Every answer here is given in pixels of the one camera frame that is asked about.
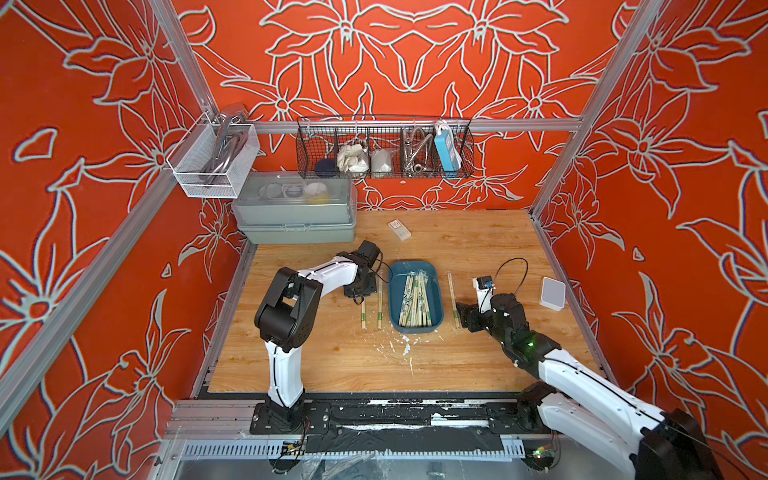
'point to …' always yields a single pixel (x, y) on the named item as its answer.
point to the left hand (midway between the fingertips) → (366, 288)
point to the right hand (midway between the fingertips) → (462, 301)
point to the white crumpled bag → (352, 157)
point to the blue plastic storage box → (415, 301)
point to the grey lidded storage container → (285, 208)
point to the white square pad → (553, 294)
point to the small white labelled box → (399, 229)
